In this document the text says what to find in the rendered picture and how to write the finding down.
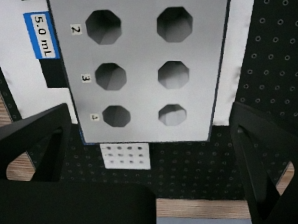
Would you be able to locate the black perforated breadboard plate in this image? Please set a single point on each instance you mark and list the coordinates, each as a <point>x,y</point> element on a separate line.
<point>208,170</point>

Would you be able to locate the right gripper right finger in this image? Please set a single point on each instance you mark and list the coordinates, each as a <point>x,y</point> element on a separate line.
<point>261,193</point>

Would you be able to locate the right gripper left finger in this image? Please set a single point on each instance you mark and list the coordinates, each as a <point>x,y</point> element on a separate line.
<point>17,137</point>

